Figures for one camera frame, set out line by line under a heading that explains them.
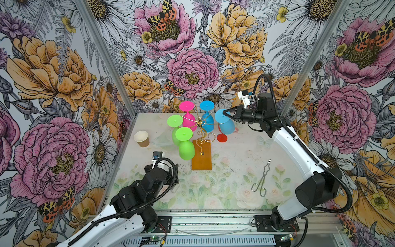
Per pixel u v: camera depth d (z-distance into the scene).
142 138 1.01
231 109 0.71
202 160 0.96
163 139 1.05
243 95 0.69
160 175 0.52
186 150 0.73
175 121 0.73
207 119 0.84
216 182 0.88
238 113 0.65
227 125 0.81
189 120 0.75
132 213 0.45
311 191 0.42
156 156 0.59
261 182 0.88
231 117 0.70
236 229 0.73
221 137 1.08
